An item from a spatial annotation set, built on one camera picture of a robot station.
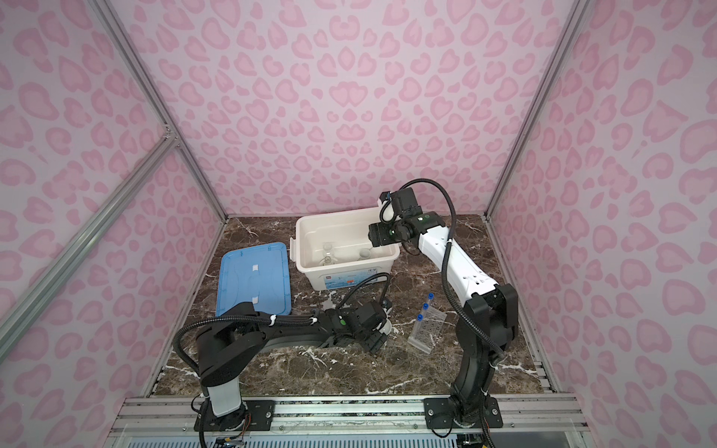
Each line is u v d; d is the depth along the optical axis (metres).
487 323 0.46
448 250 0.53
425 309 1.03
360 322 0.67
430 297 0.98
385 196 0.77
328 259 0.95
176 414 0.75
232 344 0.49
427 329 0.87
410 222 0.61
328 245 1.00
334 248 1.04
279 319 0.50
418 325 0.88
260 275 1.01
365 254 1.04
